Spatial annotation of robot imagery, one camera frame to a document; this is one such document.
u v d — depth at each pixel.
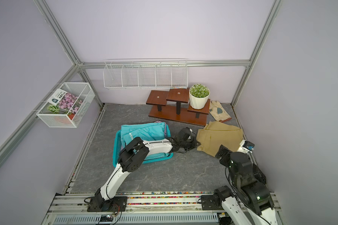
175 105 1.05
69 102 0.75
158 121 0.93
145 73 0.99
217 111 1.14
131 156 0.58
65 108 0.73
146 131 0.88
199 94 0.87
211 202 0.74
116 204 0.74
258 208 0.40
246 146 0.54
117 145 0.86
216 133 1.00
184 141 0.80
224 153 0.59
